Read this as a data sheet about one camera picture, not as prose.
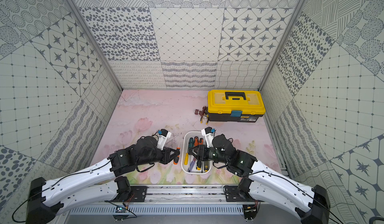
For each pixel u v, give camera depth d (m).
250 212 0.72
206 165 0.82
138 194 0.73
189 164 0.82
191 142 0.90
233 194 0.73
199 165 0.82
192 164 0.82
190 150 0.88
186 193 0.76
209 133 0.65
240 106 0.90
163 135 0.66
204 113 1.04
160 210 0.70
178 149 0.72
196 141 0.90
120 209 0.71
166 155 0.61
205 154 0.61
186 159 0.85
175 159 0.70
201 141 0.90
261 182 0.48
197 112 1.04
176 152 0.71
